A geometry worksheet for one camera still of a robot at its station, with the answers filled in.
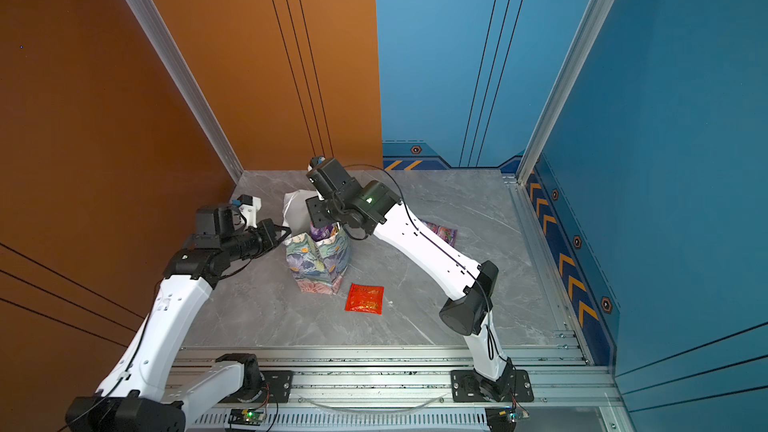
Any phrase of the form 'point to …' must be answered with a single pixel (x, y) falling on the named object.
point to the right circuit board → (501, 419)
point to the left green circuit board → (253, 417)
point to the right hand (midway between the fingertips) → (314, 208)
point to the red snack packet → (365, 298)
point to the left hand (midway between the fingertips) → (292, 227)
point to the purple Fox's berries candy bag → (320, 234)
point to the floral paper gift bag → (318, 266)
